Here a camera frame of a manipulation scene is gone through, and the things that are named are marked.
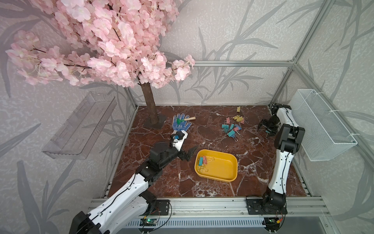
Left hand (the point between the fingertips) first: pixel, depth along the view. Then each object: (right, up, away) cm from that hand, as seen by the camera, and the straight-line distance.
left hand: (191, 141), depth 72 cm
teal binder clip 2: (+5, -15, +14) cm, 22 cm away
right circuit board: (+39, -40, -3) cm, 56 cm away
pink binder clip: (+27, +10, +37) cm, 47 cm away
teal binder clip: (+24, +5, +33) cm, 41 cm away
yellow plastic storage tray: (+19, -19, +16) cm, 31 cm away
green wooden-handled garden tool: (-10, +9, +38) cm, 41 cm away
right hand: (+51, +3, +32) cm, 60 cm away
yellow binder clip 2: (+7, -19, +13) cm, 24 cm away
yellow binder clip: (+38, +19, +47) cm, 63 cm away
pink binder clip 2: (+9, -14, +17) cm, 24 cm away
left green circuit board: (-21, -40, -2) cm, 45 cm away
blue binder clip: (+33, +6, +35) cm, 48 cm away
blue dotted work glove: (-7, +6, +36) cm, 37 cm away
